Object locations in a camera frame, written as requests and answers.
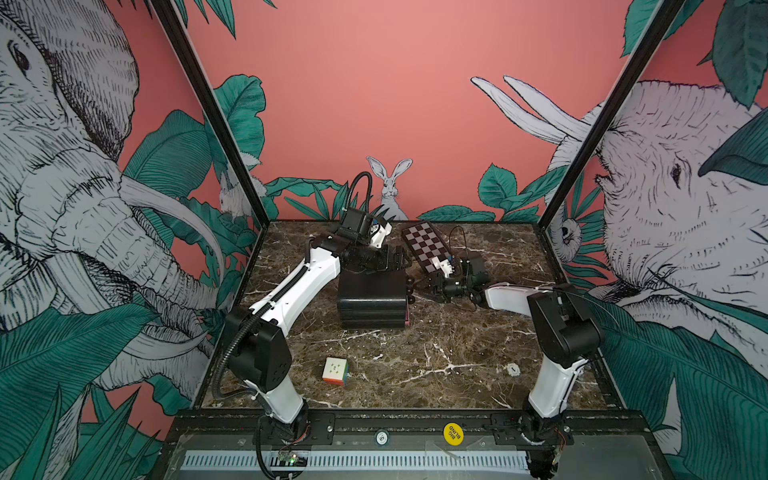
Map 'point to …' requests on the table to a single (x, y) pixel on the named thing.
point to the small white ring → (513, 369)
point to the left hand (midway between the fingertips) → (402, 260)
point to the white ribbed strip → (357, 460)
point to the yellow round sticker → (453, 433)
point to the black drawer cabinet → (375, 300)
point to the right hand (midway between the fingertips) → (416, 287)
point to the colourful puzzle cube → (335, 371)
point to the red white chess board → (427, 245)
